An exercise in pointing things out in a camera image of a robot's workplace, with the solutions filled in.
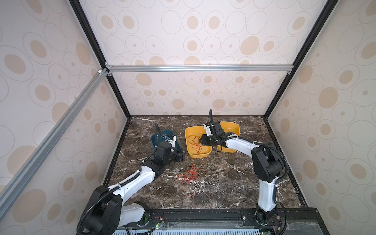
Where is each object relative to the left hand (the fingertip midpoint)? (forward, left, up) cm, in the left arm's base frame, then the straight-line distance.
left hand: (186, 148), depth 83 cm
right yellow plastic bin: (+26, -32, -12) cm, 43 cm away
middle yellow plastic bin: (+22, -7, -12) cm, 26 cm away
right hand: (+12, -9, -8) cm, 17 cm away
